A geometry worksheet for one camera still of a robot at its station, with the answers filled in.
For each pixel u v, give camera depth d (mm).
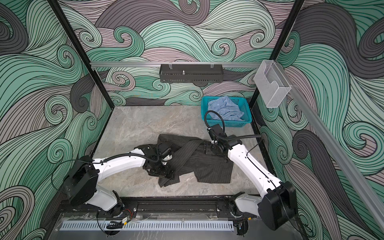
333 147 521
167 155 700
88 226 760
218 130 623
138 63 1942
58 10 716
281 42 832
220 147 545
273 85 783
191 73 952
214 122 798
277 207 383
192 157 861
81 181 425
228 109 1095
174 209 745
